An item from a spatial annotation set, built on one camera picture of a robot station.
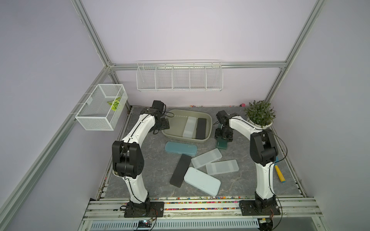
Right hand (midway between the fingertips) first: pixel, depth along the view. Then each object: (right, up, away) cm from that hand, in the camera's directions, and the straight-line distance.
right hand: (220, 137), depth 98 cm
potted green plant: (+23, +16, -9) cm, 30 cm away
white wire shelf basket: (-28, +43, 0) cm, 51 cm away
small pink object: (+25, +25, +25) cm, 44 cm away
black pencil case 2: (-27, -18, -13) cm, 35 cm away
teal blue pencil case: (-29, -7, -1) cm, 30 cm away
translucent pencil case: (-21, +7, +8) cm, 23 cm away
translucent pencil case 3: (-1, -17, -11) cm, 20 cm away
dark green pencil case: (0, -3, -5) cm, 6 cm away
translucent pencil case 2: (-11, -12, -7) cm, 18 cm away
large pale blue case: (-14, -23, -17) cm, 32 cm away
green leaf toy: (-64, +22, -17) cm, 70 cm away
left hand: (-40, +8, -9) cm, 41 cm away
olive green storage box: (-31, +9, +13) cm, 35 cm away
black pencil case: (-13, +6, +7) cm, 16 cm away
